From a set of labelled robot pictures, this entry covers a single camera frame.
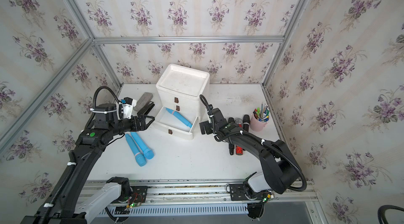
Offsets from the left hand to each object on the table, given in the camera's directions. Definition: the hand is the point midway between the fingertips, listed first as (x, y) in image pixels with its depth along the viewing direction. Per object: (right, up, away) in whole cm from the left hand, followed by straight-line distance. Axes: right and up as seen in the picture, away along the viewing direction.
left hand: (147, 118), depth 73 cm
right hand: (+31, -4, +16) cm, 35 cm away
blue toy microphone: (-3, -20, +9) cm, 22 cm away
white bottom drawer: (+5, -6, +25) cm, 26 cm away
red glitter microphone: (+47, -20, +14) cm, 53 cm away
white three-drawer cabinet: (+13, +15, +13) cm, 24 cm away
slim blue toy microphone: (+8, 0, +26) cm, 27 cm away
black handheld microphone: (+53, -5, +23) cm, 58 cm away
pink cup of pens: (+59, -1, +15) cm, 61 cm away
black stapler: (-12, +2, +31) cm, 34 cm away
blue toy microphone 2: (-7, -22, +8) cm, 24 cm away
